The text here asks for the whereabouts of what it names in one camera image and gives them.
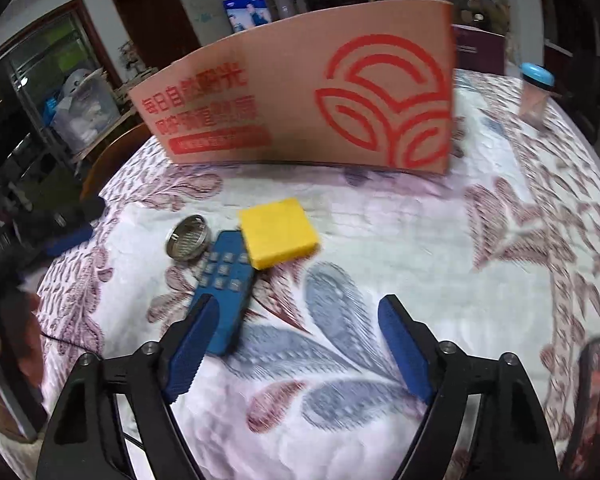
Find yellow sponge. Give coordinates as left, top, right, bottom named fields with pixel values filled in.
left=237, top=197, right=321, bottom=271

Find round metal strainer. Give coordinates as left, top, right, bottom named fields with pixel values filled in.
left=166, top=214, right=212, bottom=262

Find brown wooden door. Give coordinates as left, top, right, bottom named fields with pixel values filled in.
left=111, top=0, right=202, bottom=81

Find black cable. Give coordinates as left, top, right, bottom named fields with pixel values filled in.
left=40, top=332, right=106, bottom=352

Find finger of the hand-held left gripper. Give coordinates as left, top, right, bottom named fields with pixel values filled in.
left=55, top=195, right=106, bottom=226
left=40, top=222, right=98, bottom=261

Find clear jar blue lid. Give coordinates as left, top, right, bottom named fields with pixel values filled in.
left=517, top=61, right=556, bottom=128

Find blue remote control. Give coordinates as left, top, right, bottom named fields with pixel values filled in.
left=189, top=230, right=258, bottom=358

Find wooden chair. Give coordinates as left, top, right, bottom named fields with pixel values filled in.
left=79, top=122, right=153, bottom=203

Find printed cardboard box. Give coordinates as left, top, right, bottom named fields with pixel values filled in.
left=128, top=0, right=456, bottom=177

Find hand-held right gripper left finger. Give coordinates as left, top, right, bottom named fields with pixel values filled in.
left=35, top=294, right=221, bottom=480

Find purple box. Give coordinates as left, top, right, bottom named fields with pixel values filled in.
left=451, top=23, right=508, bottom=77

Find television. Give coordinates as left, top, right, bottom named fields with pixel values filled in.
left=223, top=0, right=273, bottom=34

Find clear plastic storage bin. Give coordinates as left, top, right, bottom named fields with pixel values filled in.
left=42, top=67, right=123, bottom=153

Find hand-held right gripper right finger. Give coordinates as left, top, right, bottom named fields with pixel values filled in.
left=377, top=294, right=561, bottom=480

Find person's left hand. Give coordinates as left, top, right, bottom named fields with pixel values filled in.
left=0, top=287, right=46, bottom=386

